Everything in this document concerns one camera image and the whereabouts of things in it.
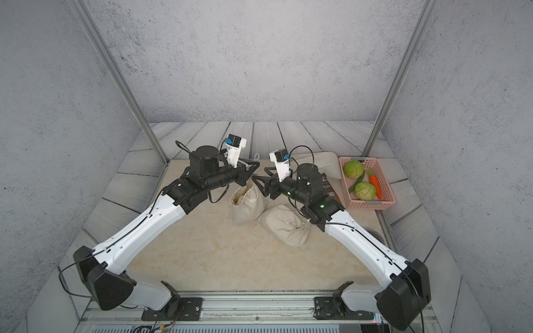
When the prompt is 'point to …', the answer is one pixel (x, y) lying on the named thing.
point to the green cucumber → (357, 181)
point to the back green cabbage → (353, 169)
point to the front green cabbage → (365, 191)
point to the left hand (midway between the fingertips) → (261, 164)
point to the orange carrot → (374, 180)
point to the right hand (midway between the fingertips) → (260, 173)
